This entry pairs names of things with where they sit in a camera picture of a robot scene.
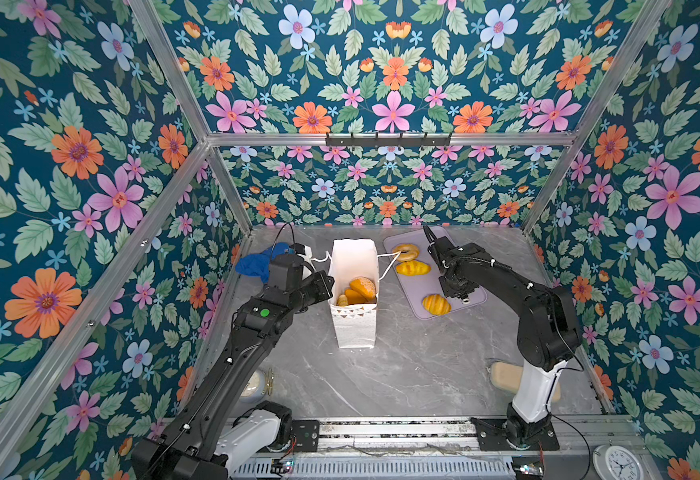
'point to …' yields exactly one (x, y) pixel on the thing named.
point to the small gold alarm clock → (259, 383)
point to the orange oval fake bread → (353, 297)
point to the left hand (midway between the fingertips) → (340, 273)
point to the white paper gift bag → (355, 326)
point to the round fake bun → (365, 287)
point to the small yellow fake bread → (413, 268)
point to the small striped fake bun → (436, 305)
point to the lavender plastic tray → (418, 287)
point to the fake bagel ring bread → (407, 252)
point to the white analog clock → (612, 462)
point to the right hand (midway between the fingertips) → (460, 287)
